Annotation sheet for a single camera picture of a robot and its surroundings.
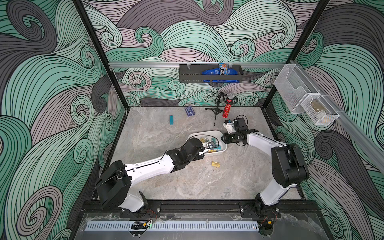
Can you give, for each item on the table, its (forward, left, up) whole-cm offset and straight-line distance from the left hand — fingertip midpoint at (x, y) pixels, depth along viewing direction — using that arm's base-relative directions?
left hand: (200, 141), depth 81 cm
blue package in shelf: (+40, -11, +19) cm, 45 cm away
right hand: (+10, -18, -11) cm, 23 cm away
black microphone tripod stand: (+31, -16, +4) cm, 35 cm away
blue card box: (+38, +6, -16) cm, 41 cm away
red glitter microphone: (+27, -20, +9) cm, 35 cm away
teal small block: (+30, +20, -17) cm, 40 cm away
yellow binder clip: (-7, -10, -14) cm, 19 cm away
